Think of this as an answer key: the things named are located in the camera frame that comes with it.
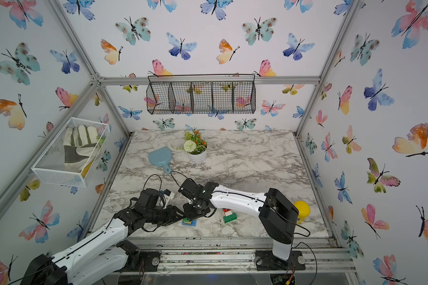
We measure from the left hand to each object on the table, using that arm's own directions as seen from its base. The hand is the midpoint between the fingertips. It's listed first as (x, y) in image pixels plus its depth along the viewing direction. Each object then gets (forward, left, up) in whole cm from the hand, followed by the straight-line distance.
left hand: (186, 216), depth 79 cm
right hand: (-1, -1, +2) cm, 2 cm away
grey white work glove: (+23, +44, +22) cm, 54 cm away
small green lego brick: (-2, -1, +1) cm, 2 cm away
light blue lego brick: (-2, -3, -5) cm, 6 cm away
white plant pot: (+34, -3, -2) cm, 34 cm away
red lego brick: (+4, -18, -5) cm, 19 cm away
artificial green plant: (+33, -2, +11) cm, 35 cm away
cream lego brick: (+3, -19, -5) cm, 20 cm away
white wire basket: (+9, +45, +27) cm, 53 cm away
